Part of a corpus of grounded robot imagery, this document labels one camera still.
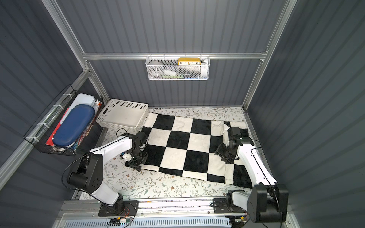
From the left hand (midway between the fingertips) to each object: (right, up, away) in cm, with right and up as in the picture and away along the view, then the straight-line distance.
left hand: (145, 164), depth 87 cm
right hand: (+45, +7, -5) cm, 46 cm away
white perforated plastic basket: (-26, +31, +32) cm, 52 cm away
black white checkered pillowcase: (+25, +9, +10) cm, 29 cm away
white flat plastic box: (-33, +39, -8) cm, 52 cm away
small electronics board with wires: (-9, -24, -16) cm, 30 cm away
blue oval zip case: (-29, +25, -19) cm, 43 cm away
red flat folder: (-37, +17, -22) cm, 47 cm away
